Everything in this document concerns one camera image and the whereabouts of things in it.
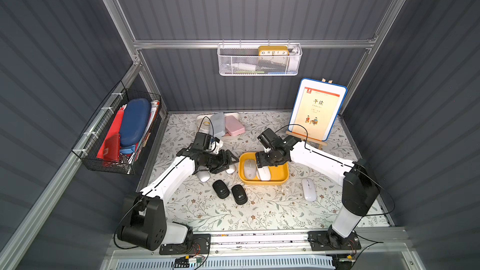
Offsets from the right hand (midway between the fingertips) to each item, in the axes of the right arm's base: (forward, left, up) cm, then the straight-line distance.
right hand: (266, 159), depth 86 cm
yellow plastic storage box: (-2, -7, -11) cm, 13 cm away
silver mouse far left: (-3, +31, -12) cm, 33 cm away
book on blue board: (+21, -25, +13) cm, 34 cm away
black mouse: (-11, +21, -9) cm, 26 cm away
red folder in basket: (-8, +58, +21) cm, 62 cm away
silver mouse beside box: (0, +17, -11) cm, 20 cm away
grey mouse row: (-1, +7, -7) cm, 11 cm away
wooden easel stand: (+12, -28, -4) cm, 31 cm away
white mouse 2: (-11, -20, -9) cm, 25 cm away
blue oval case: (+4, +53, +22) cm, 57 cm away
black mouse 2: (-13, +12, -9) cm, 20 cm away
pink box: (+23, +17, -4) cm, 29 cm away
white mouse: (-3, 0, -9) cm, 9 cm away
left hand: (-5, +14, +3) cm, 15 cm away
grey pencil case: (+25, +25, -4) cm, 36 cm away
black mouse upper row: (-9, +22, +9) cm, 25 cm away
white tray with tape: (+29, +34, -9) cm, 46 cm away
